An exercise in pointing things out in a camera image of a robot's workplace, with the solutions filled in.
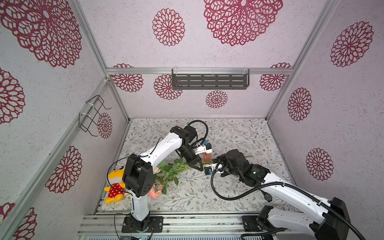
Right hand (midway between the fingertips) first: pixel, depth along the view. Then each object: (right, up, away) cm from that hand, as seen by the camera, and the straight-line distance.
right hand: (214, 155), depth 77 cm
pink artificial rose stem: (-27, -13, -15) cm, 34 cm away
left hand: (-8, -7, -1) cm, 11 cm away
